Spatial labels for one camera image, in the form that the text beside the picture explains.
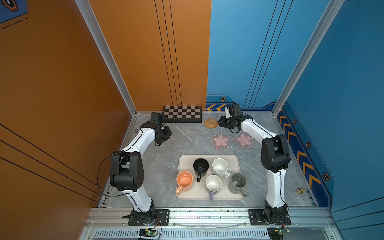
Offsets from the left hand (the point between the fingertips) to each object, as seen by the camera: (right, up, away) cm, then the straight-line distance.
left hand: (171, 134), depth 93 cm
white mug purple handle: (+26, -28, -9) cm, 39 cm away
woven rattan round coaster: (+27, +7, +20) cm, 34 cm away
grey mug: (+39, -28, -11) cm, 49 cm away
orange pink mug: (+9, -26, -9) cm, 29 cm away
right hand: (+31, +7, +7) cm, 33 cm away
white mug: (+30, -20, -4) cm, 36 cm away
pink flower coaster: (+33, -5, +10) cm, 34 cm away
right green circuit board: (+54, -46, -23) cm, 75 cm away
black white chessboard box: (+7, +14, +22) cm, 27 cm away
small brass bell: (+73, -30, -13) cm, 80 cm away
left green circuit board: (-7, -46, -23) cm, 52 cm away
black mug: (+19, -19, -7) cm, 27 cm away
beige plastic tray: (+17, -31, -12) cm, 37 cm away
